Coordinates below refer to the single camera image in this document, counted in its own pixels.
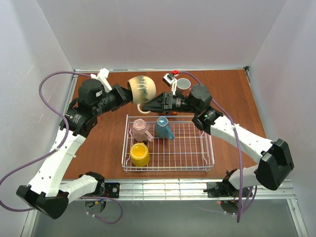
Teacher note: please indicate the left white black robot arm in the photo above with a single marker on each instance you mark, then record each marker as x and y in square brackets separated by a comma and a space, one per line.
[45, 192]

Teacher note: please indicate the yellow mug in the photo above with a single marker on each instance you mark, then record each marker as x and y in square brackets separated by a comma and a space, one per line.
[139, 153]

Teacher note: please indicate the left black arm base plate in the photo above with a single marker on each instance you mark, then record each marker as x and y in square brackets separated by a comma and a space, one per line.
[111, 190]

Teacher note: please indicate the blue mug white inside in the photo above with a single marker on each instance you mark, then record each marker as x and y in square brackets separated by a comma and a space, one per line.
[162, 129]

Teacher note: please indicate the small dark brown cup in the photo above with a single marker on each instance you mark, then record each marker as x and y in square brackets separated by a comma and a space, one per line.
[171, 113]

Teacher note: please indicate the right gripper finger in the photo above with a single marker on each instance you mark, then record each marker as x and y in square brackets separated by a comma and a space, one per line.
[158, 100]
[156, 108]

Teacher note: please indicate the beige round mug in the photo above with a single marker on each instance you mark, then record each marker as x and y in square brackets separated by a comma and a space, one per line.
[143, 90]

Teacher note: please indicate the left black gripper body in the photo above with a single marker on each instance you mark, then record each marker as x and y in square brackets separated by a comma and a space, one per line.
[119, 93]

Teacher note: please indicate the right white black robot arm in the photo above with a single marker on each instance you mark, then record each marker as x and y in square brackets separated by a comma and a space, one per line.
[273, 158]

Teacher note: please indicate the white floral mug pink handle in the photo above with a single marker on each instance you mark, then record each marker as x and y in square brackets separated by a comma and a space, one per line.
[184, 86]

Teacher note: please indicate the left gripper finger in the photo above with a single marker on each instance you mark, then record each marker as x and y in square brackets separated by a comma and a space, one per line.
[123, 91]
[127, 98]

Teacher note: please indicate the white wire dish rack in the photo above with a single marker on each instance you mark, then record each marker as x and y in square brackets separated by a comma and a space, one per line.
[190, 150]

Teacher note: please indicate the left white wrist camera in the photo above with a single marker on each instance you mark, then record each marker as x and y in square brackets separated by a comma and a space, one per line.
[102, 77]

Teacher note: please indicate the pink faceted mug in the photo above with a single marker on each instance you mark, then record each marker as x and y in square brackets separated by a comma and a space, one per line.
[141, 132]

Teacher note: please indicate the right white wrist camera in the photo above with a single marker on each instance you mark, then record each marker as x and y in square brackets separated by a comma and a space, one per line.
[171, 80]

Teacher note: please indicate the aluminium table frame rail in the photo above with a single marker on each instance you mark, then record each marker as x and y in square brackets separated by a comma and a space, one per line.
[186, 189]

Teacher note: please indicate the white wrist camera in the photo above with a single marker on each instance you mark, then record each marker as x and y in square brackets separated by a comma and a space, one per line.
[171, 80]
[102, 77]

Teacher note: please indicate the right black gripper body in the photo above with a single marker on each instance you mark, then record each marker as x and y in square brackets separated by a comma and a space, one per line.
[167, 101]

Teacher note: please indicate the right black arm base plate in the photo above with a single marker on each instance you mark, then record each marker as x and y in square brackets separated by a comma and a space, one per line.
[220, 189]

